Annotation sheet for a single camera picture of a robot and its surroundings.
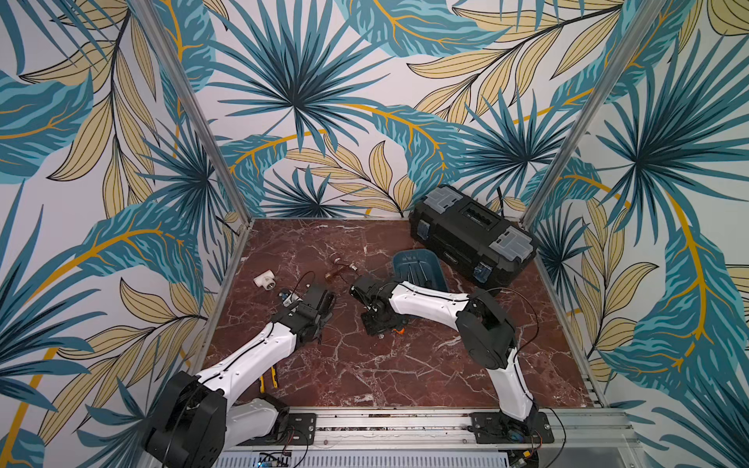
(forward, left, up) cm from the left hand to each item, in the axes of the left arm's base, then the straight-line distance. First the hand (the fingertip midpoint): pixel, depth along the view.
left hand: (320, 316), depth 86 cm
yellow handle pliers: (-17, +15, -6) cm, 23 cm away
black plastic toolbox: (+24, -48, +9) cm, 54 cm away
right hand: (0, -16, -6) cm, 17 cm away
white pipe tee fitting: (+14, +21, -4) cm, 25 cm away
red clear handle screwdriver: (+21, -7, -5) cm, 23 cm away
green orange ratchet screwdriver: (-2, -24, -6) cm, 25 cm away
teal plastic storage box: (+22, -32, -5) cm, 39 cm away
